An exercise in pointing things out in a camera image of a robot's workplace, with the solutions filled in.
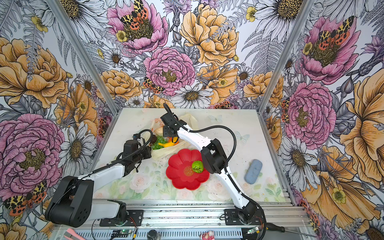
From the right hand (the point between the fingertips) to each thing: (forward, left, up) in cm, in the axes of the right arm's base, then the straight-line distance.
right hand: (169, 135), depth 98 cm
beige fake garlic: (+3, +7, 0) cm, 8 cm away
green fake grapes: (-1, +6, -3) cm, 7 cm away
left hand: (-11, +11, -1) cm, 15 cm away
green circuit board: (-51, +19, -7) cm, 54 cm away
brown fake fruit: (-1, +10, -2) cm, 11 cm away
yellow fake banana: (-7, +1, 0) cm, 7 cm away
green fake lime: (-22, -18, -1) cm, 28 cm away
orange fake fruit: (-1, 0, -3) cm, 4 cm away
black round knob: (-53, +1, +3) cm, 53 cm away
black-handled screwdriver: (-50, -53, -6) cm, 73 cm away
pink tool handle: (-51, +42, -6) cm, 66 cm away
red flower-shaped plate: (-21, -7, -7) cm, 24 cm away
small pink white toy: (-53, -22, -4) cm, 57 cm away
